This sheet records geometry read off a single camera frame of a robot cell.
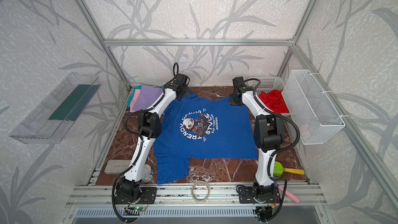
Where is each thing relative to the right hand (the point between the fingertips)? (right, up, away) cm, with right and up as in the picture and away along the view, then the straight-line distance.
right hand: (234, 96), depth 99 cm
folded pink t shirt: (-70, +1, +12) cm, 71 cm away
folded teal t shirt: (-76, +1, +19) cm, 79 cm away
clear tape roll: (-23, -49, -25) cm, 60 cm away
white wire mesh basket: (+26, -8, -35) cm, 45 cm away
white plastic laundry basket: (+30, +10, +18) cm, 36 cm away
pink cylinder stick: (+22, -47, -26) cm, 58 cm away
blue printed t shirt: (-28, -20, 0) cm, 34 cm away
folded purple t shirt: (-61, +1, +12) cm, 63 cm away
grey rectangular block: (-65, -37, -18) cm, 77 cm away
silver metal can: (-47, -38, -23) cm, 65 cm away
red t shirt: (+29, -3, +6) cm, 30 cm away
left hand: (-32, +7, +10) cm, 35 cm away
